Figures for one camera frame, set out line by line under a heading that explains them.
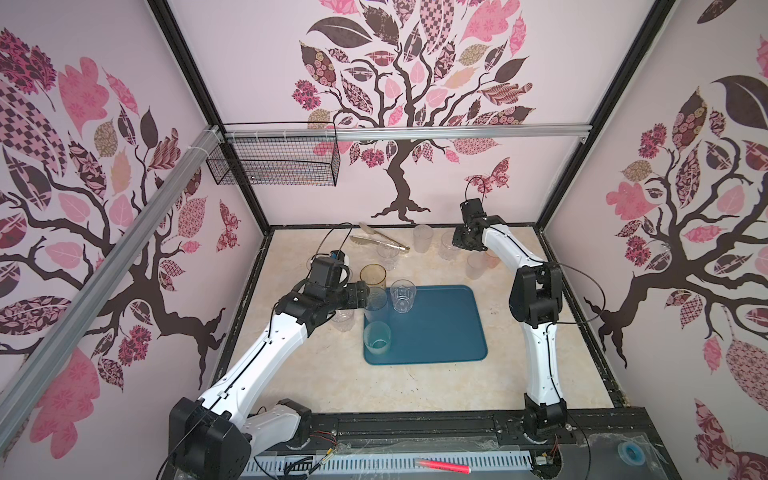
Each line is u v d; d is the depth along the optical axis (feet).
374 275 3.00
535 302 1.99
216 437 1.22
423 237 3.56
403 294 3.18
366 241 3.73
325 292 1.91
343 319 3.10
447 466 2.27
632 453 2.32
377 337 2.77
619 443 2.37
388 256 3.57
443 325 2.87
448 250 3.49
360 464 2.29
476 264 3.33
